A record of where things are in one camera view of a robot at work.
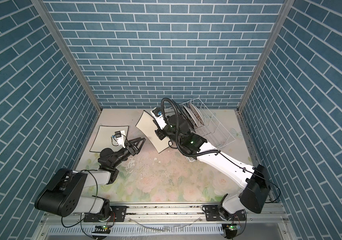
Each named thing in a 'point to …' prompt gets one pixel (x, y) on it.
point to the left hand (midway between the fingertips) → (143, 141)
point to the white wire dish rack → (213, 131)
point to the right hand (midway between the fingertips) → (153, 117)
